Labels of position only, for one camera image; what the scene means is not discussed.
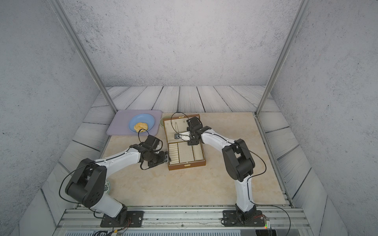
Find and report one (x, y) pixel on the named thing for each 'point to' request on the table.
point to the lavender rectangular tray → (119, 125)
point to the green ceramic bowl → (161, 121)
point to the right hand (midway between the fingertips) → (192, 132)
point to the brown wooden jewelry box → (182, 155)
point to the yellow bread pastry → (140, 126)
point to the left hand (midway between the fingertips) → (168, 162)
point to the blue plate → (139, 118)
